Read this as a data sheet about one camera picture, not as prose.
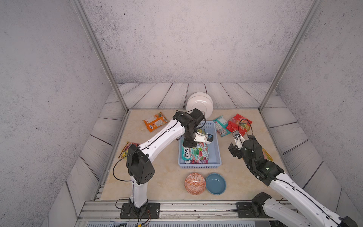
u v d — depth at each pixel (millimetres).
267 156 919
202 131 1046
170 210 743
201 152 800
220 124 1084
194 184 813
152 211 730
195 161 888
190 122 553
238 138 649
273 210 581
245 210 750
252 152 545
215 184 812
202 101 1023
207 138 685
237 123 1071
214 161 912
